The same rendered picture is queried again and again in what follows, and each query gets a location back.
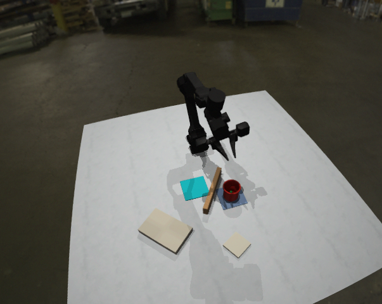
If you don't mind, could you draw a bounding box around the beige flat rectangular slab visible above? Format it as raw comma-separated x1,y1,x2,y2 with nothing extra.
138,208,193,254

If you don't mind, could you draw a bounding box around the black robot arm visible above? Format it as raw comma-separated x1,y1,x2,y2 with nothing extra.
177,72,230,154

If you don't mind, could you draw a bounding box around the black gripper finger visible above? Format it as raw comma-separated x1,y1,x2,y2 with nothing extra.
210,139,229,161
229,132,238,158

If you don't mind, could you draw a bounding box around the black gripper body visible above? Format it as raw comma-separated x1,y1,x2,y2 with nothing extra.
195,115,250,153

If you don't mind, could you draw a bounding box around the beige flat square tile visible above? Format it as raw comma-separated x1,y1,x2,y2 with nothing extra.
223,232,251,258

